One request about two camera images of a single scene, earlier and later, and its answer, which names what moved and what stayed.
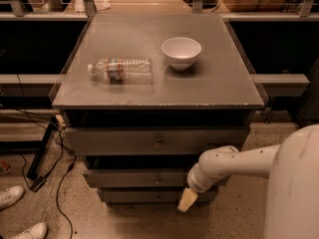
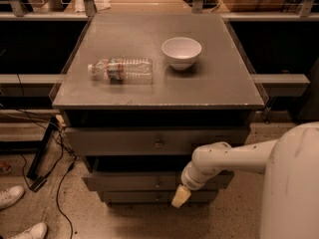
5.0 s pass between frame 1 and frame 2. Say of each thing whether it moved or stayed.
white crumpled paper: stayed
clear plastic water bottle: stayed
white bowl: stayed
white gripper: moved
